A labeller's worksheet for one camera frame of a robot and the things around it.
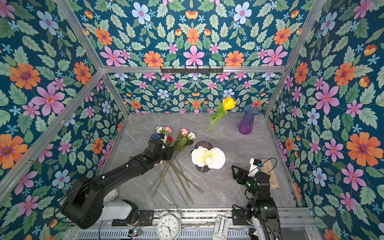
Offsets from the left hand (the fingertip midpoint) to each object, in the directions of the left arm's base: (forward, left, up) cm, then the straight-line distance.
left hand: (173, 146), depth 87 cm
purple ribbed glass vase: (+17, -49, -4) cm, 52 cm away
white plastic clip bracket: (-41, -24, -9) cm, 48 cm away
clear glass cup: (+18, -39, +1) cm, 43 cm away
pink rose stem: (+12, -5, -9) cm, 15 cm away
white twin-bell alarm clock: (-38, +1, -8) cm, 38 cm away
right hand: (-15, -34, 0) cm, 37 cm away
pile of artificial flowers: (-12, -1, -11) cm, 16 cm away
